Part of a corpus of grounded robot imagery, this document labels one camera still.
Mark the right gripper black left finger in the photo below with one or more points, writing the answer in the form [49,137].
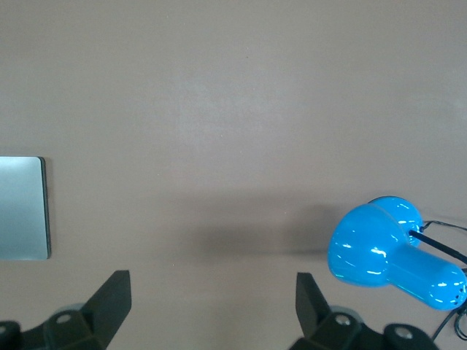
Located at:
[98,313]

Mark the blue desk lamp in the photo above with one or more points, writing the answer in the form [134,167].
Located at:
[368,244]

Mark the grey laptop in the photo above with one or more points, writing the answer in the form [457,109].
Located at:
[22,208]

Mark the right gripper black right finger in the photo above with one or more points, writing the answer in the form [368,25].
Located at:
[321,328]

